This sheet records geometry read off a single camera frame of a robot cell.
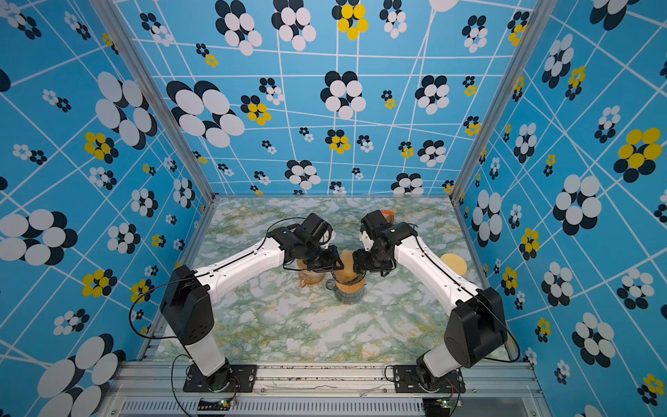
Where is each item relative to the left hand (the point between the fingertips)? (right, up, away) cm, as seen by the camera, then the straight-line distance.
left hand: (345, 267), depth 80 cm
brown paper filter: (+1, -3, +2) cm, 3 cm away
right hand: (+6, -1, +2) cm, 7 cm away
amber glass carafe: (-14, -6, +14) cm, 20 cm away
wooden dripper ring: (+1, -7, +1) cm, 7 cm away
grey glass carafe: (0, -11, +4) cm, 11 cm away
